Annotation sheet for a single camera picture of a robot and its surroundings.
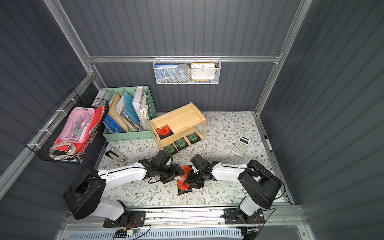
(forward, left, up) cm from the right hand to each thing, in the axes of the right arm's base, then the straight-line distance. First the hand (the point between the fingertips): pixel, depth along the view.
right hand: (187, 183), depth 83 cm
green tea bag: (+22, +12, +1) cm, 25 cm away
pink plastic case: (+16, +53, +29) cm, 63 cm away
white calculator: (+25, -35, -1) cm, 43 cm away
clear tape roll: (0, +50, +30) cm, 58 cm away
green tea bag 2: (+26, +5, 0) cm, 26 cm away
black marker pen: (+32, -57, -7) cm, 66 cm away
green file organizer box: (+39, +36, +18) cm, 56 cm away
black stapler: (+18, +47, 0) cm, 51 cm away
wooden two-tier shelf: (+29, +6, +18) cm, 35 cm away
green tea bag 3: (+31, -3, 0) cm, 31 cm away
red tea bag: (+22, +13, +19) cm, 32 cm away
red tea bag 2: (+10, +2, -3) cm, 10 cm away
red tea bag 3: (-2, +3, -2) cm, 4 cm away
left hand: (+4, +4, +2) cm, 6 cm away
